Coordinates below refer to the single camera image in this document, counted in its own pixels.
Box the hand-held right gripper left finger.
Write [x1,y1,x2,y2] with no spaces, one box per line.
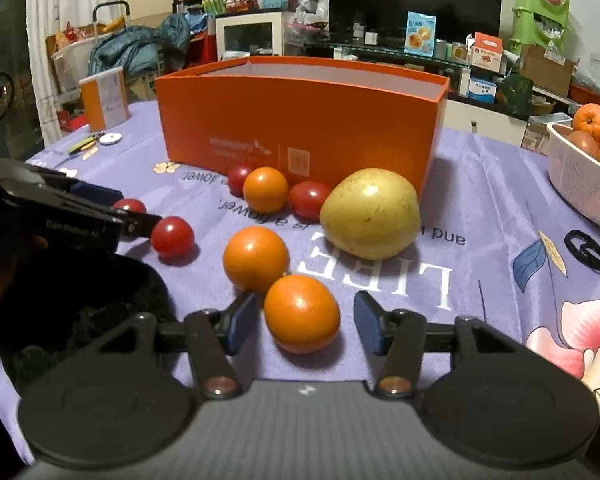
[97,291,258,401]

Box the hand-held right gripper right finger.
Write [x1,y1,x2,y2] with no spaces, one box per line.
[353,290,523,400]

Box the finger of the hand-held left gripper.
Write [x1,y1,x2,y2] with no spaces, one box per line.
[119,211,164,239]
[70,182,125,207]

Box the red cherry tomato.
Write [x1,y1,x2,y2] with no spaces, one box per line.
[287,181,331,222]
[112,198,147,217]
[227,164,256,197]
[151,216,196,260]

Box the small orange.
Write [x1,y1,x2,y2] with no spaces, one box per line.
[223,226,291,293]
[243,166,289,213]
[264,275,341,354]

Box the orange cardboard box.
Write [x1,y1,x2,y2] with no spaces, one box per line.
[154,56,451,198]

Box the yellow and black tool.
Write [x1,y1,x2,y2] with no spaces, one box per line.
[67,132,106,156]

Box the orange and white container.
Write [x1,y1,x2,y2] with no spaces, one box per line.
[79,69,131,132]

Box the yellow pear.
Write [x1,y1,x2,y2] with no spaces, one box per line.
[320,168,422,261]

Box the white plastic bin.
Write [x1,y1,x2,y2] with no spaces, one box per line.
[50,35,101,93]

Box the blue jacket pile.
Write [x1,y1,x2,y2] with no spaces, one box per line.
[89,12,191,91]

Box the purple printed tablecloth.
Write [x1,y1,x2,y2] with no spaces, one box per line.
[0,100,600,466]

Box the white curtain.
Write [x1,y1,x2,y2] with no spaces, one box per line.
[27,0,81,146]

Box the small white glass-door cabinet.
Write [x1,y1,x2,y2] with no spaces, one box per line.
[215,11,284,61]

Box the white television stand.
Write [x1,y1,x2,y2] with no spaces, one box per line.
[305,40,556,148]

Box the white plastic colander basket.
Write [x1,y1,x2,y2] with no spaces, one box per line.
[546,121,600,235]

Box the blue and white carton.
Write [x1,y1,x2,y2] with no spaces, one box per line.
[467,77,497,103]

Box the dark green bag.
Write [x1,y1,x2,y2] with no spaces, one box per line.
[497,74,534,118]

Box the red apple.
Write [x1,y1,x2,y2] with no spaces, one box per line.
[565,131,600,161]

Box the blue snack bag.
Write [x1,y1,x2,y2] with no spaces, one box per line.
[405,11,437,57]

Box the orange and white carton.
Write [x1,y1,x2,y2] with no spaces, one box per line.
[467,32,504,72]

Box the large orange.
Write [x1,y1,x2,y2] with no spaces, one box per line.
[572,103,600,147]

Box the brown cardboard box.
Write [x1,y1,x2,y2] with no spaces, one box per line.
[520,44,575,97]

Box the green plastic rack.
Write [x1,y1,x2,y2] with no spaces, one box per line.
[510,0,572,56]

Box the black trolley handle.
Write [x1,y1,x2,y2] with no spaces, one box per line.
[92,1,131,31]

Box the large black hair tie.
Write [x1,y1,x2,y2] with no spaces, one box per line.
[564,230,600,267]

